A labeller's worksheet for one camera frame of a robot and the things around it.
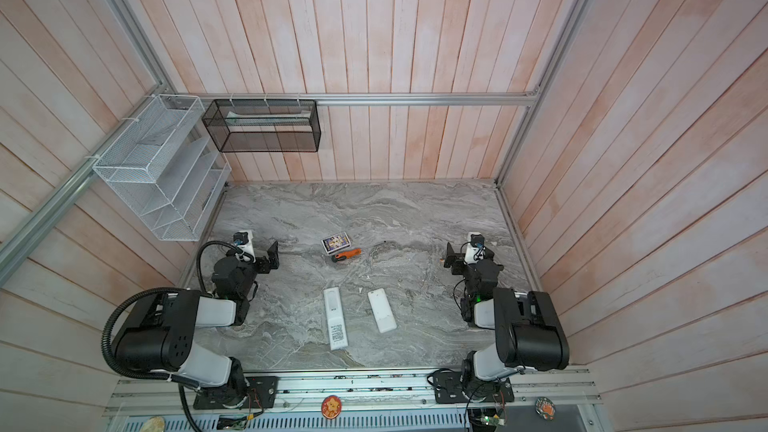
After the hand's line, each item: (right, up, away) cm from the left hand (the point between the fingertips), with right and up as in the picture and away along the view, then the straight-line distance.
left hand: (264, 245), depth 92 cm
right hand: (+63, +1, -1) cm, 63 cm away
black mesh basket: (-5, +41, +12) cm, 43 cm away
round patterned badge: (+77, -37, -20) cm, 88 cm away
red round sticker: (+24, -37, -20) cm, 49 cm away
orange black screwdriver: (+25, -4, +6) cm, 26 cm away
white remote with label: (+25, -25, -11) cm, 37 cm away
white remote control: (+37, -19, -6) cm, 42 cm away
